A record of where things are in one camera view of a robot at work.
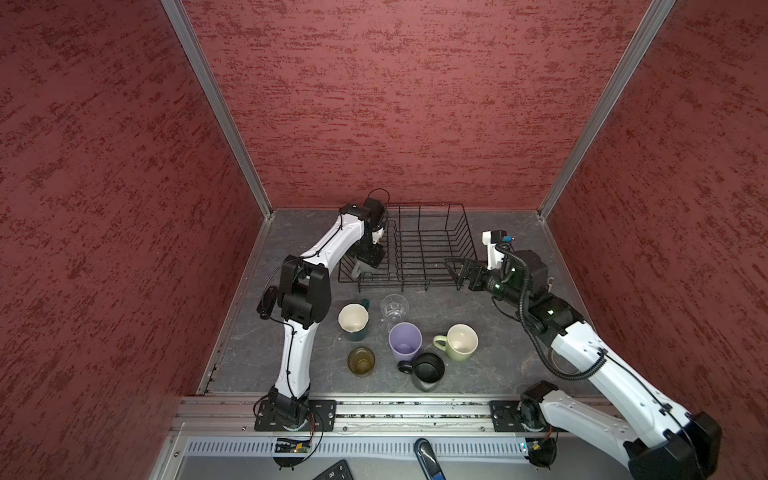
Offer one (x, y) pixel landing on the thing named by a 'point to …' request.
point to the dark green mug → (353, 318)
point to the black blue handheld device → (428, 459)
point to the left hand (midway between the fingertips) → (363, 263)
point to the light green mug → (461, 341)
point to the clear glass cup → (394, 308)
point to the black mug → (427, 370)
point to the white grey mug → (360, 268)
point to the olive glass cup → (361, 360)
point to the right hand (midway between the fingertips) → (453, 268)
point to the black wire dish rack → (421, 237)
